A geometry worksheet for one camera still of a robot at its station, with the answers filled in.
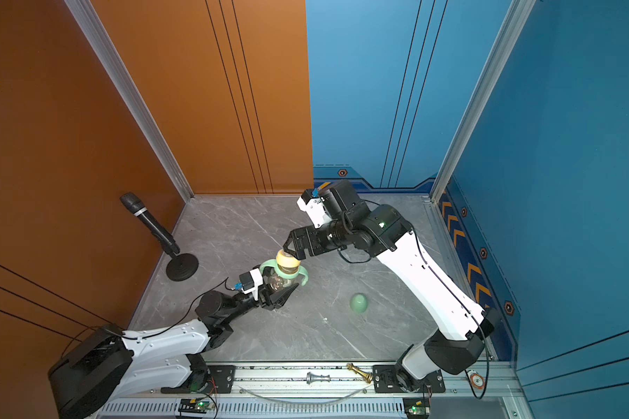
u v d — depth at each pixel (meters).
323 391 0.72
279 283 0.63
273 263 0.62
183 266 0.96
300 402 0.71
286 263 0.60
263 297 0.63
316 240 0.54
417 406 0.71
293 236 0.54
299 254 0.54
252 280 0.57
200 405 0.70
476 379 0.73
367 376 0.72
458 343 0.38
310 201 0.55
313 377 0.72
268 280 0.64
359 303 0.85
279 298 0.63
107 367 0.42
